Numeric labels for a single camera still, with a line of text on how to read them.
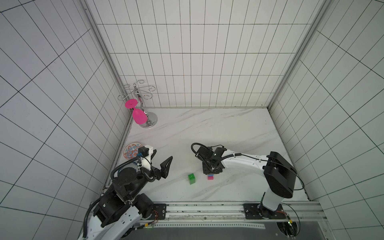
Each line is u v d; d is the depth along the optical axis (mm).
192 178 776
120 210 448
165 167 551
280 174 448
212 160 622
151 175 540
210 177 830
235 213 729
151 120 1111
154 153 654
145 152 510
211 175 825
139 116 932
